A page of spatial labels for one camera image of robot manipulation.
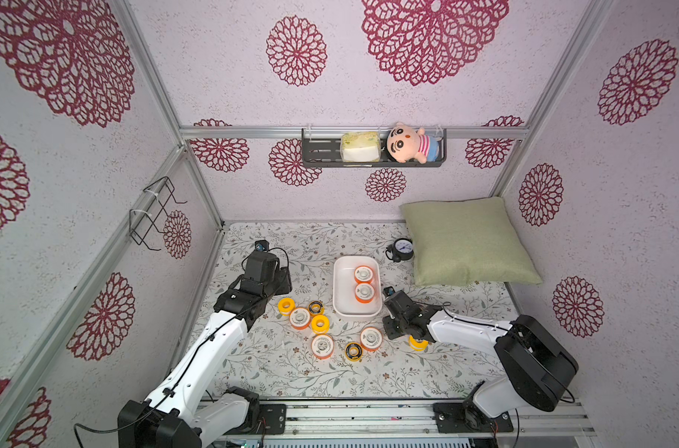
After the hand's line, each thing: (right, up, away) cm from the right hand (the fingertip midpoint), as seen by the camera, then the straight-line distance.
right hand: (387, 320), depth 91 cm
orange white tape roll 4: (-6, -4, -4) cm, 8 cm away
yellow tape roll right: (+8, -6, -6) cm, 12 cm away
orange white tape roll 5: (-7, +14, +12) cm, 20 cm away
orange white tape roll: (-29, +1, 0) cm, 29 cm away
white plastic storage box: (-10, +10, +6) cm, 15 cm away
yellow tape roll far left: (-34, +4, +3) cm, 35 cm away
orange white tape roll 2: (-7, +8, +6) cm, 12 cm away
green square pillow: (+28, +26, +5) cm, 39 cm away
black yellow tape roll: (-11, -8, -6) cm, 15 cm away
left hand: (-33, +16, -10) cm, 39 cm away
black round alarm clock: (+9, +23, +18) cm, 31 cm away
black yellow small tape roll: (-24, +4, +3) cm, 24 cm away
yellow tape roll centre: (-22, -1, -1) cm, 22 cm away
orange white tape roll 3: (-21, -6, -5) cm, 22 cm away
